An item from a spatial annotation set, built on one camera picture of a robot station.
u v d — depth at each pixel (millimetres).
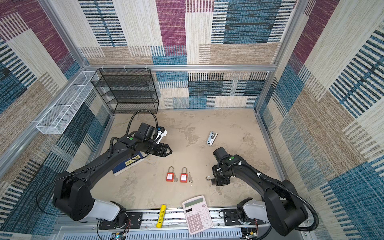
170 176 853
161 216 730
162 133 769
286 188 424
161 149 718
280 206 407
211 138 1019
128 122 710
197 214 736
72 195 411
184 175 869
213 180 856
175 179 869
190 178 871
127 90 1108
